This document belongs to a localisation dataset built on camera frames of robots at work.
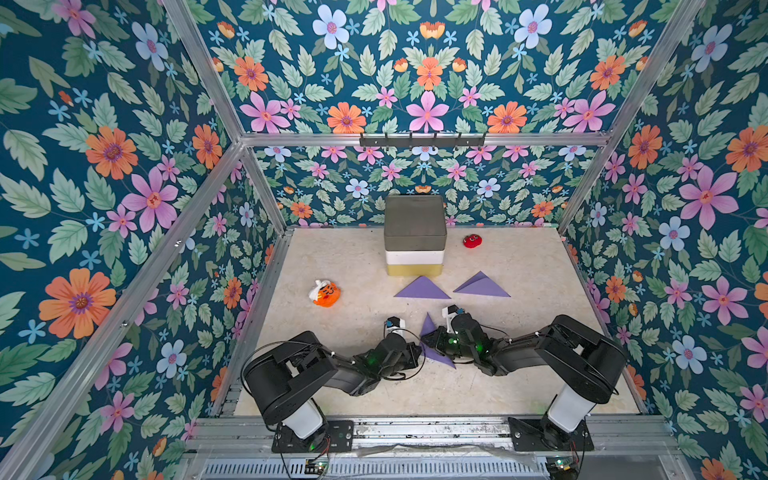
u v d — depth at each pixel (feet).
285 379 1.50
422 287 3.37
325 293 3.12
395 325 2.69
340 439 2.41
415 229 3.94
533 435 2.36
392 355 2.23
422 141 3.05
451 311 2.81
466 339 2.32
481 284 3.23
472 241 3.69
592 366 1.57
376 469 2.30
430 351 2.85
